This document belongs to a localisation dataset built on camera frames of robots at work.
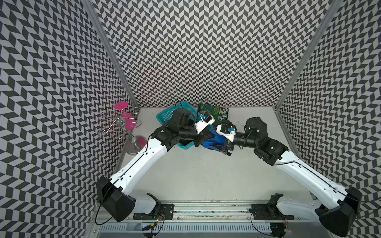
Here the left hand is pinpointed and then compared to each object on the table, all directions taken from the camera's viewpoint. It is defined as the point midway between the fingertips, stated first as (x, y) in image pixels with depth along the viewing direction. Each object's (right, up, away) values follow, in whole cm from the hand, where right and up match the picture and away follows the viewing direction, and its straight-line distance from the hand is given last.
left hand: (211, 135), depth 68 cm
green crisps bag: (+10, +12, +43) cm, 46 cm away
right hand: (+2, 0, -1) cm, 2 cm away
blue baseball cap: (+3, -3, -1) cm, 4 cm away
